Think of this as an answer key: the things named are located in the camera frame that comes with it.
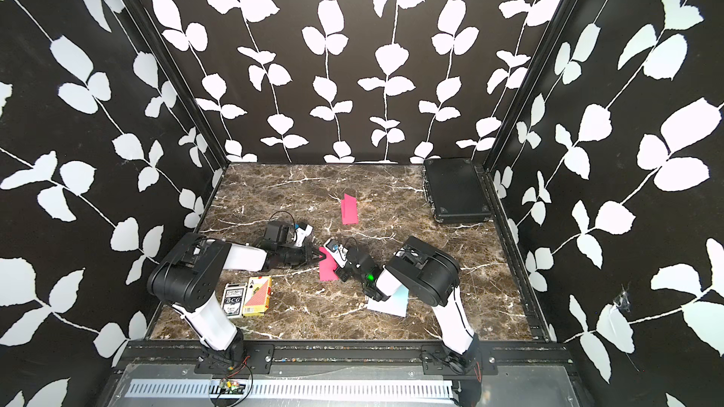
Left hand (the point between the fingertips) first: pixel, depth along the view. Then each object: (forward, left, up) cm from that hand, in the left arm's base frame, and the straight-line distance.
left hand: (326, 253), depth 93 cm
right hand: (+1, -2, -1) cm, 2 cm away
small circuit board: (-36, +24, -2) cm, 43 cm away
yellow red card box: (-14, +20, -1) cm, 25 cm away
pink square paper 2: (-4, 0, -1) cm, 4 cm away
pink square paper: (+18, -7, -2) cm, 20 cm away
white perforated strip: (-37, +7, -1) cm, 38 cm away
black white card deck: (-14, +27, +1) cm, 30 cm away
